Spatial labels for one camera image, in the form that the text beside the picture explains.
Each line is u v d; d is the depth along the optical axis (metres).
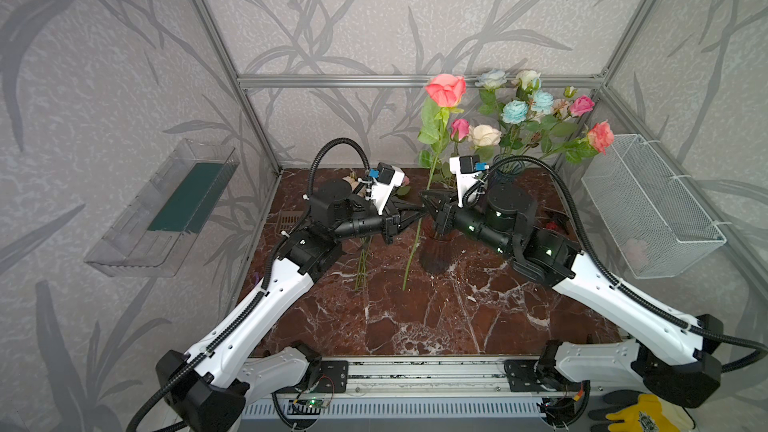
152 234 0.64
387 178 0.53
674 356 0.39
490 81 0.84
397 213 0.54
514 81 0.90
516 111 0.81
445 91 0.50
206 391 0.36
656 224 0.63
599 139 0.72
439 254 0.93
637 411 0.67
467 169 0.50
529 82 0.80
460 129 0.74
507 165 0.51
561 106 0.84
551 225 1.00
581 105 0.77
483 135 0.68
